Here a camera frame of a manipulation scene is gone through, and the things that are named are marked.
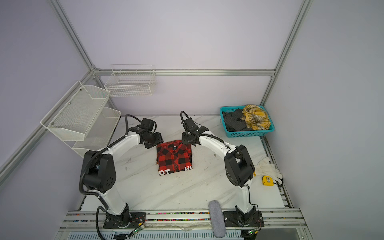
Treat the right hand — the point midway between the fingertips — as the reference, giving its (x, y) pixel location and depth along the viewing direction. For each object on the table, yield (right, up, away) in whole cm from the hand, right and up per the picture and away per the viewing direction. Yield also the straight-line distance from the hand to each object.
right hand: (184, 139), depth 92 cm
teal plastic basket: (+47, +3, +10) cm, 48 cm away
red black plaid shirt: (-7, -11, +1) cm, 13 cm away
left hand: (-16, -2, +1) cm, 16 cm away
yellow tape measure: (+49, -24, -7) cm, 55 cm away
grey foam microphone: (+18, -38, -20) cm, 46 cm away
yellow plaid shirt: (+50, +15, +13) cm, 54 cm away
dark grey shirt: (+35, +12, +14) cm, 39 cm away
